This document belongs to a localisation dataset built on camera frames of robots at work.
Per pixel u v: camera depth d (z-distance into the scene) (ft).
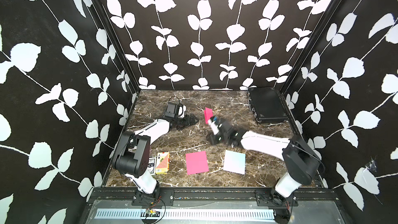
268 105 4.03
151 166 2.68
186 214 2.30
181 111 2.68
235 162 2.83
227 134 2.21
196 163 2.82
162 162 2.77
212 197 2.45
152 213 2.32
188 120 2.68
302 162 1.49
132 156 1.52
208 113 3.59
